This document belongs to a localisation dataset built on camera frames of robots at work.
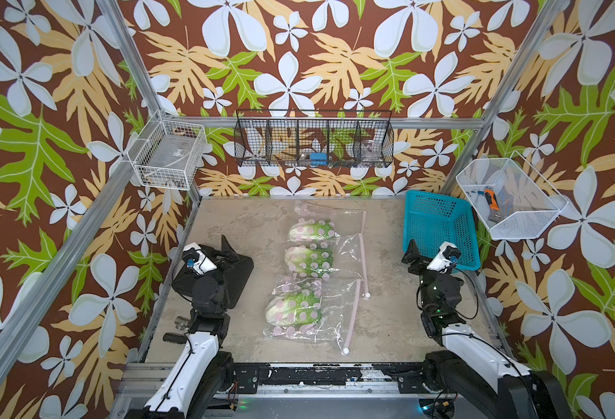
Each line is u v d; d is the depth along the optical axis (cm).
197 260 62
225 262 69
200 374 53
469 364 54
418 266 72
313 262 88
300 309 79
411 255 75
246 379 74
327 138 91
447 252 66
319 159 94
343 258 97
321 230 99
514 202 81
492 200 84
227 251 71
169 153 86
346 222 110
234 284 88
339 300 90
